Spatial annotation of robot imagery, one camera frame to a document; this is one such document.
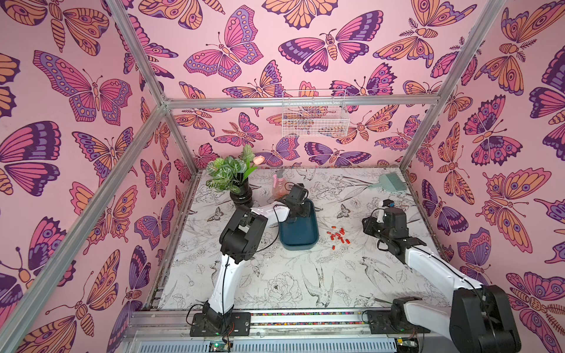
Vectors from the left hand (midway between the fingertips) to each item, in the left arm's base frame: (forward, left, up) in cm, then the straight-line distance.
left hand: (310, 208), depth 103 cm
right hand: (-12, -19, +9) cm, 24 cm away
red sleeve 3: (-19, -9, -2) cm, 21 cm away
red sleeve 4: (-15, -12, -2) cm, 19 cm away
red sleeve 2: (-13, -11, -1) cm, 17 cm away
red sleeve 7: (-11, -13, -1) cm, 17 cm away
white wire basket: (+27, -1, +33) cm, 43 cm away
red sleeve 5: (-12, -7, -1) cm, 14 cm away
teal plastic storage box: (-13, +5, -1) cm, 13 cm away
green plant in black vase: (0, +33, +23) cm, 40 cm away
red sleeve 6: (-16, -15, -1) cm, 22 cm away
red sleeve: (-14, -8, -1) cm, 16 cm away
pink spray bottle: (+8, +15, +8) cm, 19 cm away
